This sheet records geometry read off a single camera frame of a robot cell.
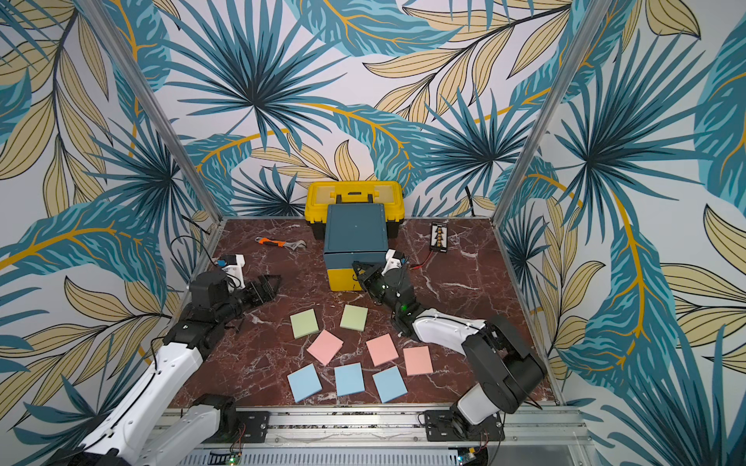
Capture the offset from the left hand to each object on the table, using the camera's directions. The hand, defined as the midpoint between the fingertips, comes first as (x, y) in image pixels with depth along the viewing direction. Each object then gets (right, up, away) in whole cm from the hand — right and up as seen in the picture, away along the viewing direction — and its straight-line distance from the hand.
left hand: (272, 284), depth 79 cm
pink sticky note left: (+13, -20, +9) cm, 25 cm away
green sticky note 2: (+21, -12, +14) cm, 28 cm away
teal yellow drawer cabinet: (+21, +14, +8) cm, 27 cm away
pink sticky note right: (+40, -23, +5) cm, 46 cm away
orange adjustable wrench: (-3, +11, +31) cm, 33 cm away
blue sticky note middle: (+21, -27, +2) cm, 34 cm away
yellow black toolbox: (+8, +29, +24) cm, 38 cm away
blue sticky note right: (+32, -28, +2) cm, 42 cm away
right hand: (+21, +6, +2) cm, 22 cm away
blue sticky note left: (+8, -27, +1) cm, 28 cm away
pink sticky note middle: (+30, -20, +7) cm, 37 cm away
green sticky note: (+6, -14, +12) cm, 19 cm away
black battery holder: (+53, +15, +35) cm, 65 cm away
